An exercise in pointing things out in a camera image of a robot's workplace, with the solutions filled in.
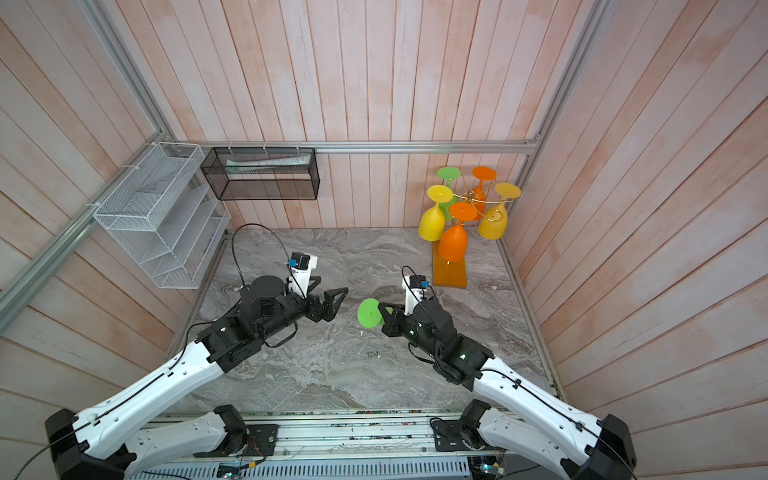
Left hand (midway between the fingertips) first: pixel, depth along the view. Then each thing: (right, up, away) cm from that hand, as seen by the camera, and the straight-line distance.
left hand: (333, 291), depth 69 cm
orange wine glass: (+33, +12, +16) cm, 38 cm away
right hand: (+11, -4, +3) cm, 12 cm away
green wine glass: (+8, -6, +5) cm, 11 cm away
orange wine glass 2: (+40, +26, +17) cm, 51 cm away
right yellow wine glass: (+47, +19, +21) cm, 55 cm away
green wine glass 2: (+33, +34, +23) cm, 53 cm away
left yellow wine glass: (+27, +19, +20) cm, 38 cm away
